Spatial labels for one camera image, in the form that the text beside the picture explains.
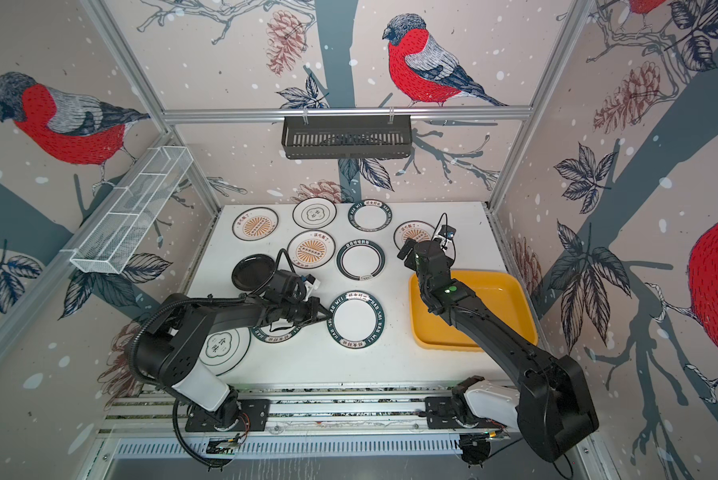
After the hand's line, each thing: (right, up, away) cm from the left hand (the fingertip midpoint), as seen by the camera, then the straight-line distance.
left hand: (331, 316), depth 87 cm
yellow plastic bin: (+56, +5, +8) cm, 57 cm away
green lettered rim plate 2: (+8, -2, +4) cm, 9 cm away
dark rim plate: (+8, +15, +18) cm, 25 cm away
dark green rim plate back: (+12, +32, +32) cm, 47 cm away
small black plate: (-30, +12, +16) cm, 36 cm away
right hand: (+25, +21, -4) cm, 33 cm away
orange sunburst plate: (-34, +28, +30) cm, 54 cm away
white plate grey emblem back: (-11, +33, +31) cm, 47 cm away
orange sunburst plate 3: (-10, +18, +20) cm, 29 cm away
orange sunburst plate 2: (+31, +26, +27) cm, 48 cm away
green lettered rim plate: (-20, -5, +1) cm, 21 cm away
